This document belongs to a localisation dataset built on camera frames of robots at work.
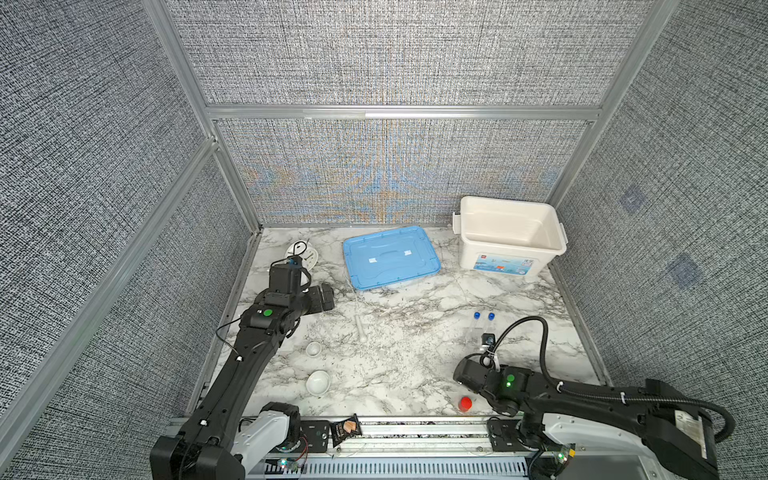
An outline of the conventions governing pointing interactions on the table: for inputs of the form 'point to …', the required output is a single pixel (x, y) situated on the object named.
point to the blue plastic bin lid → (390, 257)
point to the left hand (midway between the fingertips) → (318, 293)
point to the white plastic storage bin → (508, 237)
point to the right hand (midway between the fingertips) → (474, 370)
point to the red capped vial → (465, 403)
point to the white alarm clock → (302, 248)
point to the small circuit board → (349, 425)
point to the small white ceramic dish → (313, 349)
